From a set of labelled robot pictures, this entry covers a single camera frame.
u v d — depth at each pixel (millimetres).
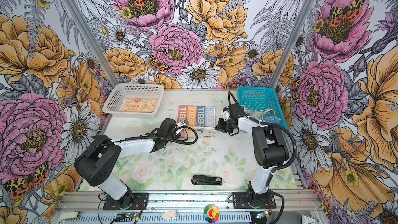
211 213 702
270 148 499
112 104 1050
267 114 1022
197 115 1056
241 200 743
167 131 724
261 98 1154
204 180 761
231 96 767
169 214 681
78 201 758
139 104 1116
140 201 735
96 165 456
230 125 750
